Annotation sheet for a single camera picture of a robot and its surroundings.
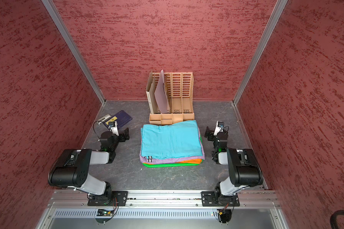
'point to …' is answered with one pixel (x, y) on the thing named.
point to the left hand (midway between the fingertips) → (121, 130)
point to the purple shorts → (149, 161)
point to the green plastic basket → (149, 165)
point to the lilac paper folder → (161, 95)
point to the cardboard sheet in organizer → (150, 92)
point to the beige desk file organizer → (179, 92)
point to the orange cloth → (196, 161)
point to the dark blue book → (122, 118)
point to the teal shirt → (170, 140)
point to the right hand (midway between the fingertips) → (213, 128)
